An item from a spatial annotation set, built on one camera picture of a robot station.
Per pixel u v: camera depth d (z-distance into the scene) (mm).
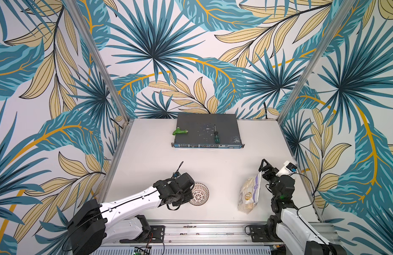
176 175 748
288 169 717
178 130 1061
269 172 750
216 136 1032
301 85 985
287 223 576
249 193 721
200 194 818
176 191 604
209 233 750
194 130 1099
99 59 849
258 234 733
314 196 897
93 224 393
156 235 733
